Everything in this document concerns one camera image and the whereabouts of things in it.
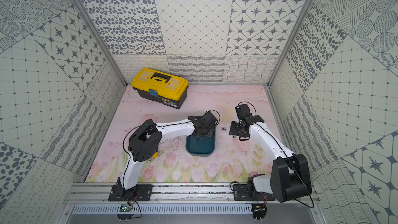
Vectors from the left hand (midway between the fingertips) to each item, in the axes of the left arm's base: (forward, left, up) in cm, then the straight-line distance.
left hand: (211, 129), depth 93 cm
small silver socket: (+2, -7, -2) cm, 8 cm away
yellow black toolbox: (+21, +31, +15) cm, 40 cm away
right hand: (-5, -14, +5) cm, 15 cm away
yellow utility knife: (-25, +22, +25) cm, 42 cm away
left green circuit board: (-40, +41, -5) cm, 57 cm away
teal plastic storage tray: (-10, +6, +1) cm, 12 cm away
